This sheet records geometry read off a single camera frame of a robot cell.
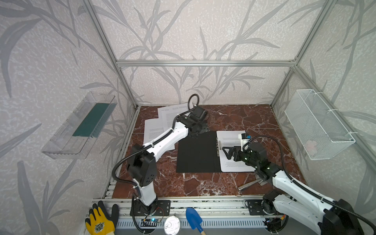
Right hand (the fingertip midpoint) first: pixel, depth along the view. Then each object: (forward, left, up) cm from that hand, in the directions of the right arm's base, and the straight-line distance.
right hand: (228, 143), depth 81 cm
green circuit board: (-35, +41, -16) cm, 56 cm away
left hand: (+10, +12, +4) cm, 17 cm away
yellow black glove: (-36, +64, -11) cm, 74 cm away
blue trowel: (-34, +19, -13) cm, 41 cm away
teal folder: (-1, +16, -13) cm, 21 cm away
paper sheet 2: (+14, +21, +17) cm, 31 cm away
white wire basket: (-7, -36, +19) cm, 42 cm away
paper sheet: (+13, -5, -16) cm, 21 cm away
